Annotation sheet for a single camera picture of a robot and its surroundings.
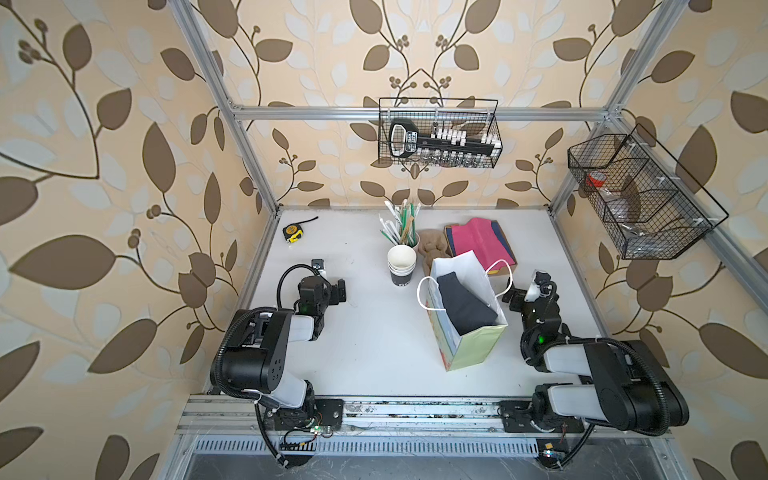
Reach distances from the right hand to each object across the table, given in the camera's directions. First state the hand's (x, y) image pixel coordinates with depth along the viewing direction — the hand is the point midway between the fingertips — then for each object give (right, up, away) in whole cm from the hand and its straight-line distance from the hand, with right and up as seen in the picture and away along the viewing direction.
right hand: (527, 283), depth 89 cm
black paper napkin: (-22, -5, -15) cm, 27 cm away
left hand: (-64, +1, +6) cm, 64 cm away
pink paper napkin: (-10, +15, +13) cm, 22 cm away
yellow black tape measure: (-78, +16, +22) cm, 83 cm away
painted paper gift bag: (-21, -12, -19) cm, 31 cm away
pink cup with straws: (-37, +16, +5) cm, 40 cm away
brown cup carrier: (-26, +11, +19) cm, 34 cm away
